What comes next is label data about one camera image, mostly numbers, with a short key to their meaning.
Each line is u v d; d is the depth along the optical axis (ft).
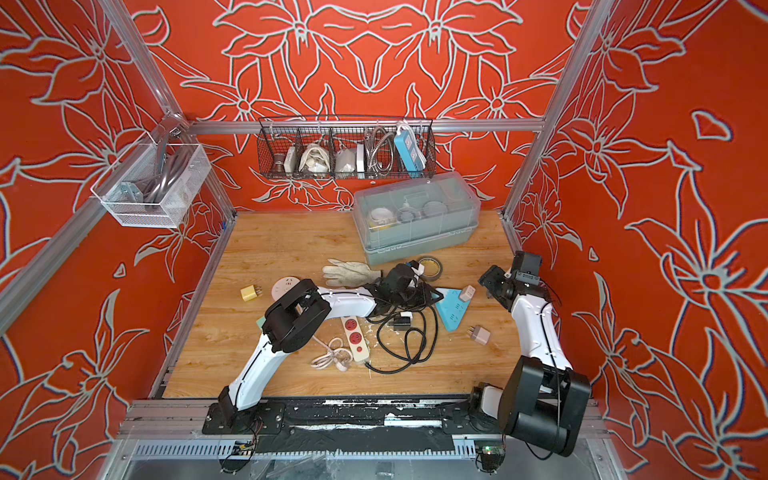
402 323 2.80
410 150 2.87
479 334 2.79
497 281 2.53
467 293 2.87
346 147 3.20
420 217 3.19
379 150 2.72
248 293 3.11
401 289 2.57
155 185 2.55
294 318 1.88
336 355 2.67
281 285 3.13
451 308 2.94
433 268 3.29
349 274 3.29
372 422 2.41
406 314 2.88
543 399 1.38
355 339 2.73
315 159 2.97
